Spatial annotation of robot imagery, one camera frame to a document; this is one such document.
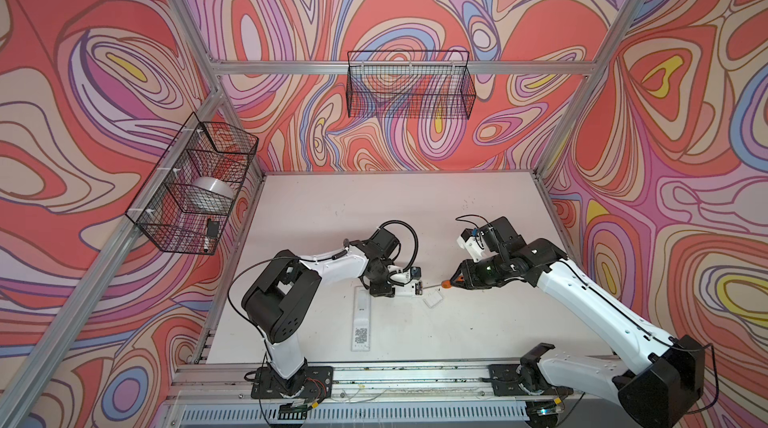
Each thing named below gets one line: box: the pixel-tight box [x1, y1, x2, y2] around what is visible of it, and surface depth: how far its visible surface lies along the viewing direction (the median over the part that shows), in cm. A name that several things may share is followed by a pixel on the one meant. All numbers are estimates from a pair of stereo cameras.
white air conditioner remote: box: [395, 283, 416, 296], surface depth 88 cm
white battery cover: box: [422, 291, 443, 308], surface depth 89 cm
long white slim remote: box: [351, 286, 371, 352], surface depth 84 cm
